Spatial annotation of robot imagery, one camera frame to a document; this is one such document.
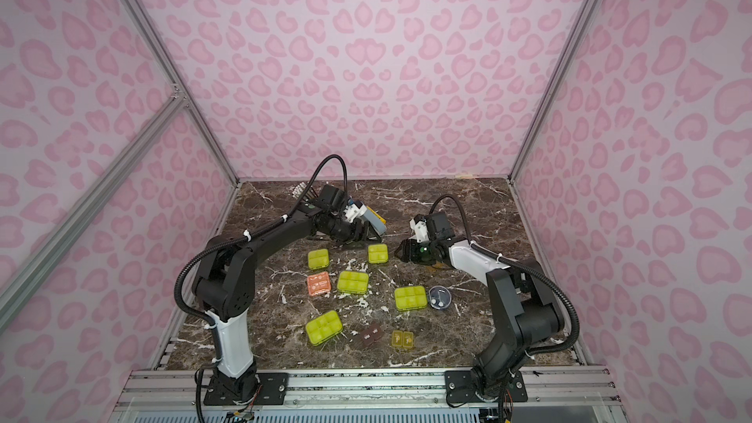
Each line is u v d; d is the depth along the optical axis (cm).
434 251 77
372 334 80
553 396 72
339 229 78
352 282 90
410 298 88
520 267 48
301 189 95
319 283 90
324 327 82
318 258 96
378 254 98
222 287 50
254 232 55
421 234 85
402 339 80
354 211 86
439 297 88
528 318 45
